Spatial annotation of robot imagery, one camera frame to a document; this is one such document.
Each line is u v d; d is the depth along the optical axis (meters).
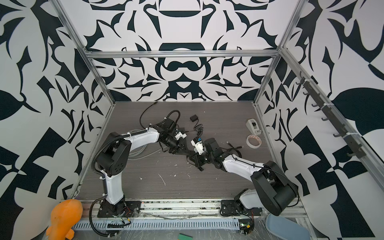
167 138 0.78
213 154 0.68
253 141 0.99
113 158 0.51
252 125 1.02
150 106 1.18
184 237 0.66
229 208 0.74
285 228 0.70
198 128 1.04
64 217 0.65
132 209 0.74
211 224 0.71
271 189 0.43
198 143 0.79
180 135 0.87
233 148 0.95
